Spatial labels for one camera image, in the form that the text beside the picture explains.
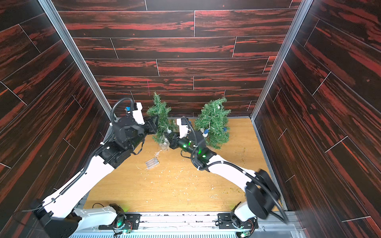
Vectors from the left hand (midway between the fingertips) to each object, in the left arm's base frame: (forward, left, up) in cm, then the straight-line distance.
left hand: (157, 116), depth 67 cm
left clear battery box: (-4, +10, -38) cm, 39 cm away
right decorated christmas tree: (+9, -27, -11) cm, 30 cm away
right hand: (-1, -4, -9) cm, 10 cm away
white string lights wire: (-4, -2, -16) cm, 17 cm away
